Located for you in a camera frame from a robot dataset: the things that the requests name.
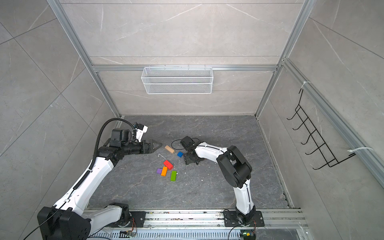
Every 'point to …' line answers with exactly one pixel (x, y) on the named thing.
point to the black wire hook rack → (330, 160)
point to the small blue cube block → (180, 154)
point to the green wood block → (173, 176)
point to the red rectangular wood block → (168, 164)
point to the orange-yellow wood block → (164, 171)
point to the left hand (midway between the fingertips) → (156, 142)
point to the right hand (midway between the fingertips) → (192, 158)
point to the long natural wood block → (169, 149)
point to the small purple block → (159, 170)
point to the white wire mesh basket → (177, 80)
